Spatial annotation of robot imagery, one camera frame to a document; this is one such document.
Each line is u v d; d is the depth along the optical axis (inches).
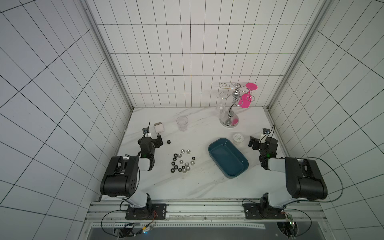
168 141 38.8
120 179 17.7
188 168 34.5
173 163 35.3
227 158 36.1
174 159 36.2
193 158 36.3
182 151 37.3
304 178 19.0
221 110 38.7
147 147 28.1
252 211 28.6
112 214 25.9
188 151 37.3
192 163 35.4
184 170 34.1
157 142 34.2
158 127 42.2
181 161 35.4
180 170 34.4
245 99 35.9
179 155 36.3
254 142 33.1
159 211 28.9
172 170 34.3
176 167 34.5
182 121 41.4
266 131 32.0
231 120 44.9
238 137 38.0
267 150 28.5
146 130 31.5
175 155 36.4
